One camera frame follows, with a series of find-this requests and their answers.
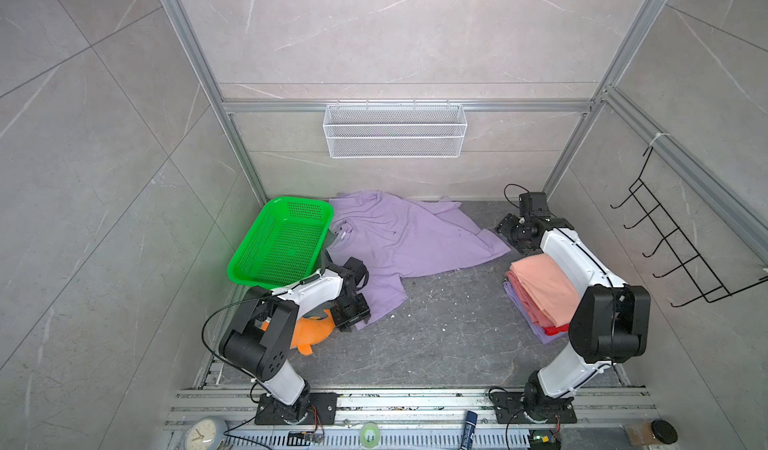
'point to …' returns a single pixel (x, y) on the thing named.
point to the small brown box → (640, 434)
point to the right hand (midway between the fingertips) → (504, 229)
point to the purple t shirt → (396, 237)
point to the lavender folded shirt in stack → (536, 330)
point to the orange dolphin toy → (309, 330)
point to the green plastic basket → (287, 245)
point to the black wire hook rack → (691, 261)
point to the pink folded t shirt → (545, 290)
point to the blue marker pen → (469, 429)
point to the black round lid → (664, 431)
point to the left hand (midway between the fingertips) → (363, 316)
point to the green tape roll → (363, 431)
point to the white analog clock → (206, 433)
